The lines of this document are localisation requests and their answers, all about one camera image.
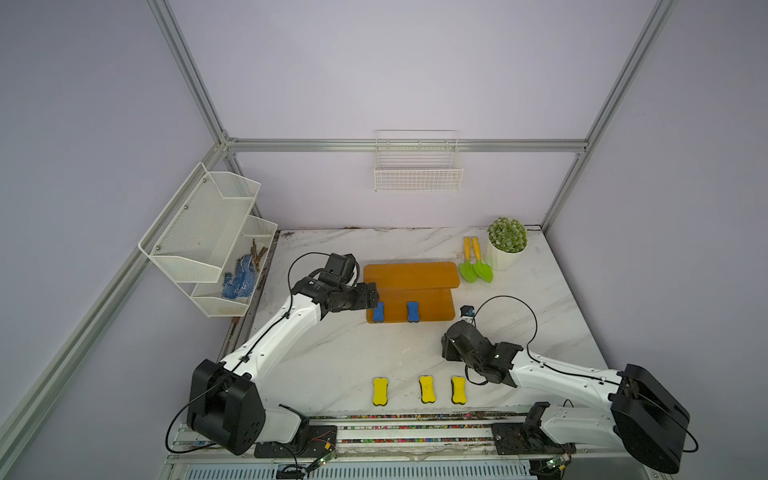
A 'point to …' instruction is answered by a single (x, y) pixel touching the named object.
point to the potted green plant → (506, 241)
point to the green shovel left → (467, 268)
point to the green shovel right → (481, 269)
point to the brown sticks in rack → (253, 251)
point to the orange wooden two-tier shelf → (428, 284)
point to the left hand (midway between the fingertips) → (363, 301)
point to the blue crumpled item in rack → (242, 283)
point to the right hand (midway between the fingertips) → (450, 343)
